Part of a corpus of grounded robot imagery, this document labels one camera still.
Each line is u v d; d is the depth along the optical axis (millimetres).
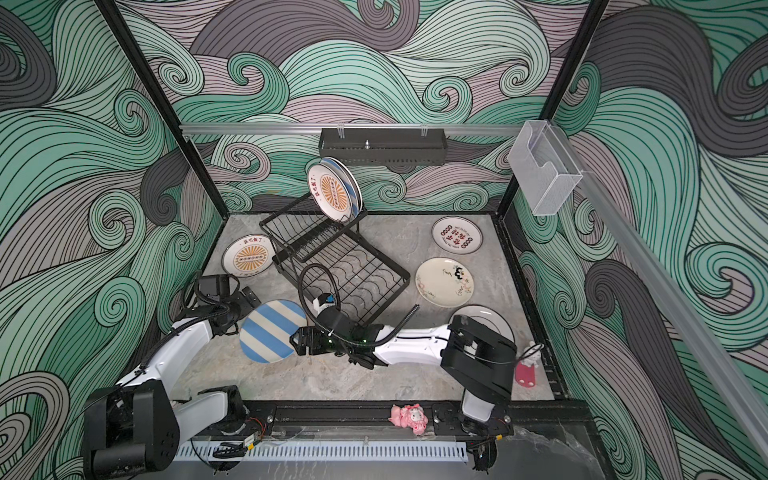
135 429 394
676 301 513
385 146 952
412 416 711
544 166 791
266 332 880
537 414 744
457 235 1138
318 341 694
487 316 922
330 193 877
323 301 731
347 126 934
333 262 1030
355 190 809
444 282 985
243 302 790
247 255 1067
